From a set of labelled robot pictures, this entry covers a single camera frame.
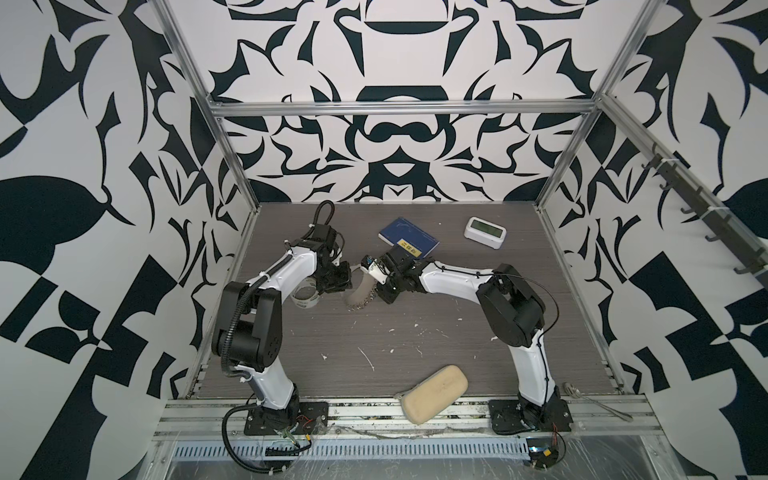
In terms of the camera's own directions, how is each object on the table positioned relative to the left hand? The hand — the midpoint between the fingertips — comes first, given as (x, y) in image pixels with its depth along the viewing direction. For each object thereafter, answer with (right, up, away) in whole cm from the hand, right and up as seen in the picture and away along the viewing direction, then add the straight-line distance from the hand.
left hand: (349, 280), depth 90 cm
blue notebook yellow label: (+20, +13, +19) cm, 30 cm away
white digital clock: (+46, +14, +17) cm, 51 cm away
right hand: (+9, -2, +5) cm, 10 cm away
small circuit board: (+48, -37, -19) cm, 64 cm away
